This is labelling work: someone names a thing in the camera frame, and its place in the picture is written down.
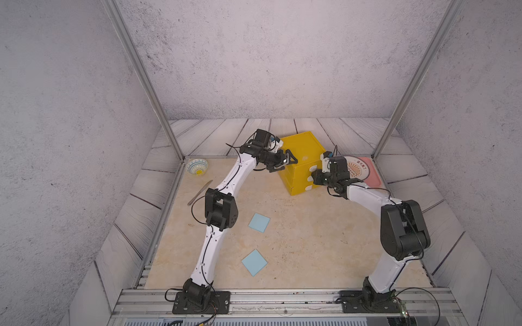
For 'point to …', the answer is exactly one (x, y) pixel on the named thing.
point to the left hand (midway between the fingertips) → (293, 164)
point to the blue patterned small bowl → (196, 166)
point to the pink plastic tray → (373, 180)
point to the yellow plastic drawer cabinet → (307, 150)
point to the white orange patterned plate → (357, 167)
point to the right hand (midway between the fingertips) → (313, 172)
